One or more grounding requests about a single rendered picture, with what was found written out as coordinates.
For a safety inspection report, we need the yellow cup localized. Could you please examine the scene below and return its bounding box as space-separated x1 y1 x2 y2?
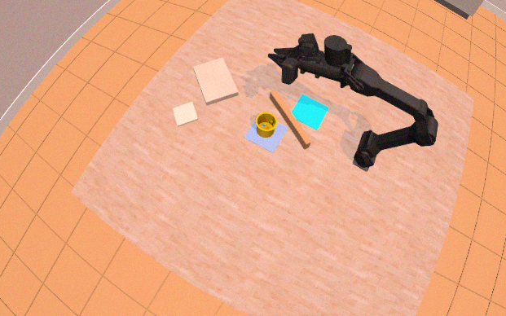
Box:
255 112 278 138

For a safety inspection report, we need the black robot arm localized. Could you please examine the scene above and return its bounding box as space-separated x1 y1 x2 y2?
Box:
298 33 438 172

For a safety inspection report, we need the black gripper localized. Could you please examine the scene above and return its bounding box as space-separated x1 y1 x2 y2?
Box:
268 44 326 85

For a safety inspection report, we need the white box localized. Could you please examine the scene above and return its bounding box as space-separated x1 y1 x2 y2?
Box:
173 102 198 127

